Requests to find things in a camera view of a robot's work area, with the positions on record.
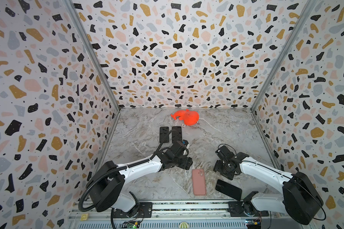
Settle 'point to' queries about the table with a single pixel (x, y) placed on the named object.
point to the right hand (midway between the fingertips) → (215, 169)
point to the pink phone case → (198, 179)
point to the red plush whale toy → (190, 118)
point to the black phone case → (176, 136)
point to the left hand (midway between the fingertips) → (189, 159)
